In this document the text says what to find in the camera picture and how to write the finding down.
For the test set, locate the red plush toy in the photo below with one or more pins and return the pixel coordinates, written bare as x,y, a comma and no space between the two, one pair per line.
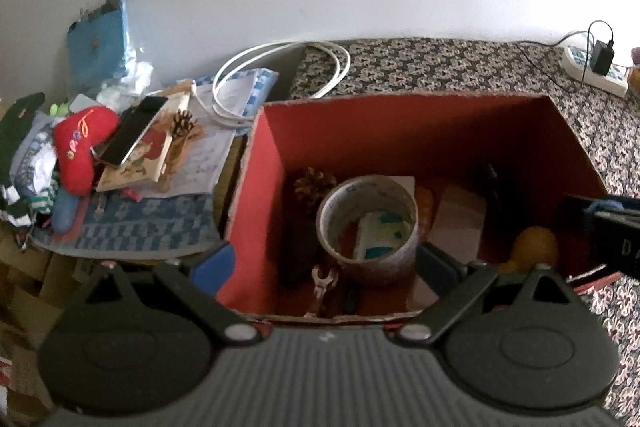
75,142

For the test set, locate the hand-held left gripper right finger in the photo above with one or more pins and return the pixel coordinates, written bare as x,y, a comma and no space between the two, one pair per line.
432,264

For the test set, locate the picture book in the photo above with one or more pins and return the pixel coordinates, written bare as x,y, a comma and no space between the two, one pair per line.
145,157

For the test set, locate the pink plush toy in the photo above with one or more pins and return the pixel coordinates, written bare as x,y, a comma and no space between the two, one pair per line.
636,57

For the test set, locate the blue bag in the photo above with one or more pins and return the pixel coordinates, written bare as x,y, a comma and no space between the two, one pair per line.
95,47

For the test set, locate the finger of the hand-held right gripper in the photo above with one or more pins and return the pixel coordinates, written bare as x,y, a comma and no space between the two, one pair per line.
615,242

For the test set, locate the brown gourd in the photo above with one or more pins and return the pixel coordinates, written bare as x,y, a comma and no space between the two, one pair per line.
535,247

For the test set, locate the floral patterned tablecloth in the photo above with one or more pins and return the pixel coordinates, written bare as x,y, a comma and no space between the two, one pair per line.
450,67

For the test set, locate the white power strip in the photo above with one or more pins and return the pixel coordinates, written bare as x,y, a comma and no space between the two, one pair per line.
575,62

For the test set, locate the brown pinecone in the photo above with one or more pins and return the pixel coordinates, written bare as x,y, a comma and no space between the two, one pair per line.
315,187
182,124

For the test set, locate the white paper sheet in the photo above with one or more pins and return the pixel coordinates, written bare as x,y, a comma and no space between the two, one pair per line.
205,162

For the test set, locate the red cardboard box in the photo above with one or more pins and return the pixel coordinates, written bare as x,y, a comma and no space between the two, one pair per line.
390,142

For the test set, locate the black charger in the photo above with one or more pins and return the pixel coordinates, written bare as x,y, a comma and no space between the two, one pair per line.
601,57

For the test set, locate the green cloth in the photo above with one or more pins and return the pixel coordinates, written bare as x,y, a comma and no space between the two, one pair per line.
20,127

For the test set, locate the white crumpled tissue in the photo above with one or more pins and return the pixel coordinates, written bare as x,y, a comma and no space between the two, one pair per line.
125,92

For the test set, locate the cardboard boxes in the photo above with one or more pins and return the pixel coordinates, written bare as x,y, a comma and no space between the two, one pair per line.
25,307

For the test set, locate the smartphone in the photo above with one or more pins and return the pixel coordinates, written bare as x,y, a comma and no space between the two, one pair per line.
132,132

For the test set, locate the white and blue tube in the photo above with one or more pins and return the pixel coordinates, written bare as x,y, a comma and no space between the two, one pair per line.
380,237

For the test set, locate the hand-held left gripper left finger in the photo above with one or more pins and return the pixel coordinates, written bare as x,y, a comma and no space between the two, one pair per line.
217,264

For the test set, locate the blue patterned cloth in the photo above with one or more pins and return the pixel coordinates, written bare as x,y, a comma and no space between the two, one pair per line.
140,222

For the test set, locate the metal wrench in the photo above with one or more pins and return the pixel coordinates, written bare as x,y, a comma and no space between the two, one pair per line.
320,292

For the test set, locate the patterned tape roll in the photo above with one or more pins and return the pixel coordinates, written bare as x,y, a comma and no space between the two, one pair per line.
395,252

